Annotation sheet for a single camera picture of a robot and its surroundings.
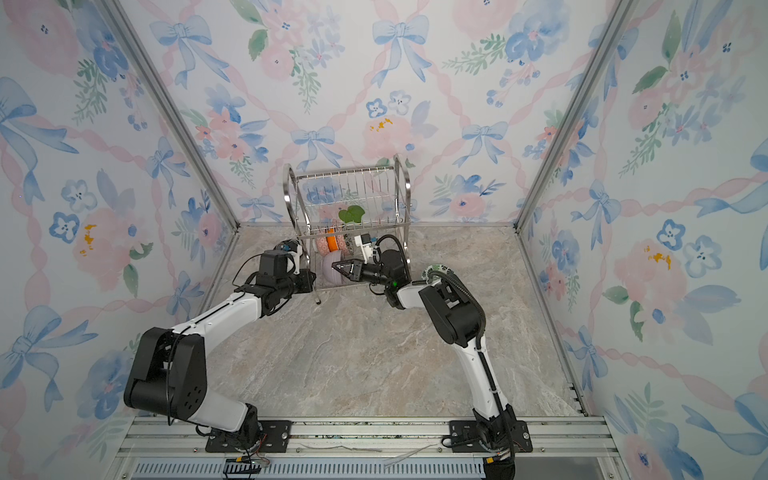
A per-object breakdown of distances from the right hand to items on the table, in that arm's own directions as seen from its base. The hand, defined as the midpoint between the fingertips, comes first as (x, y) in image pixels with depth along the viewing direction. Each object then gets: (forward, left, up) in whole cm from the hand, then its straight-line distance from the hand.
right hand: (334, 265), depth 91 cm
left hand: (-1, +6, -2) cm, 7 cm away
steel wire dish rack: (+35, +7, -8) cm, 37 cm away
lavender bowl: (-2, +2, -1) cm, 3 cm away
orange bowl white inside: (+10, +2, -1) cm, 11 cm away
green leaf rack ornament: (+9, -6, +13) cm, 17 cm away
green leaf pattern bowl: (+7, -32, -9) cm, 34 cm away
